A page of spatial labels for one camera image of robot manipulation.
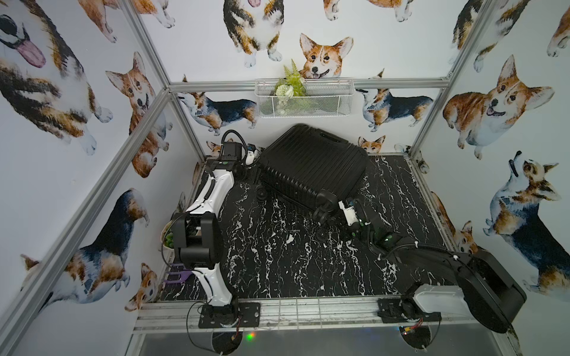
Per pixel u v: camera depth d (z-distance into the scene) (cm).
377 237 66
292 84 83
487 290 43
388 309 73
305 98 88
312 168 88
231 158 71
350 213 77
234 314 66
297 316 74
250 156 84
